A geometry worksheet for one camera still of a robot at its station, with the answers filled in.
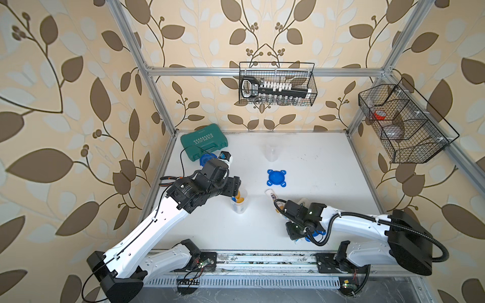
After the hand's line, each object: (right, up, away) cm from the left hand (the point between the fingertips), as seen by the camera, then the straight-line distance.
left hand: (231, 179), depth 70 cm
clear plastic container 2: (+20, +10, +35) cm, 41 cm away
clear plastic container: (+3, -15, +12) cm, 20 cm away
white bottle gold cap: (+2, -10, +10) cm, 15 cm away
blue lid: (+21, -4, +29) cm, 36 cm away
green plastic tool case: (-19, +17, +39) cm, 47 cm away
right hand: (+25, -26, +11) cm, 38 cm away
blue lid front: (+27, -14, -14) cm, 33 cm away
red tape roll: (+63, +26, +10) cm, 69 cm away
